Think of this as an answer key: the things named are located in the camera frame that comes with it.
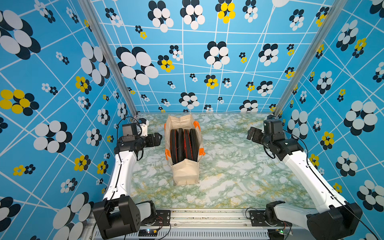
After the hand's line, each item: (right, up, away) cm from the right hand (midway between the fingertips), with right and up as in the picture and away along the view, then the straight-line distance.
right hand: (258, 132), depth 79 cm
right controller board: (+5, -48, -9) cm, 49 cm away
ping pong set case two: (-38, -7, +4) cm, 39 cm away
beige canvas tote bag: (-38, -19, -5) cm, 43 cm away
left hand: (-56, -2, +3) cm, 56 cm away
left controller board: (-57, -49, -7) cm, 75 cm away
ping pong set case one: (-34, -9, +1) cm, 36 cm away
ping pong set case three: (-42, -10, +3) cm, 43 cm away
